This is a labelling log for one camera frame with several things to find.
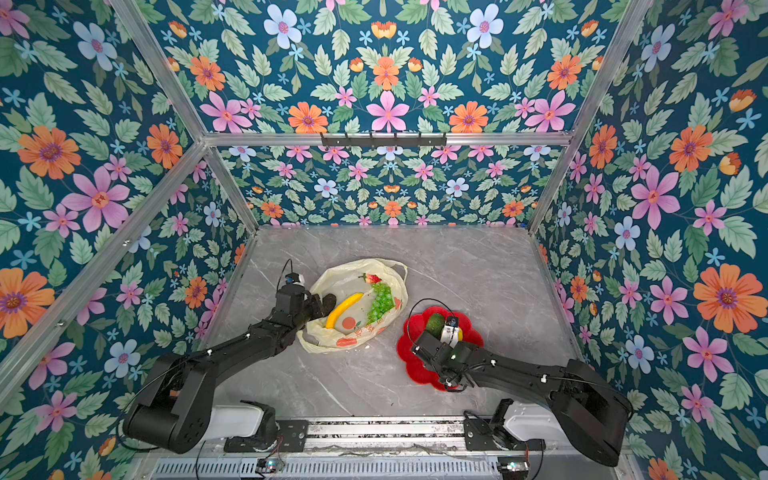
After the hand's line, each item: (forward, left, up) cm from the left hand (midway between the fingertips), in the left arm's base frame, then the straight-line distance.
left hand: (323, 291), depth 90 cm
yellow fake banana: (-5, -2, -8) cm, 10 cm away
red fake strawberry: (+8, -14, -6) cm, 17 cm away
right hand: (-20, -33, -8) cm, 39 cm away
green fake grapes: (-2, -18, -5) cm, 19 cm away
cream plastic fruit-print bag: (+3, -14, -9) cm, 17 cm away
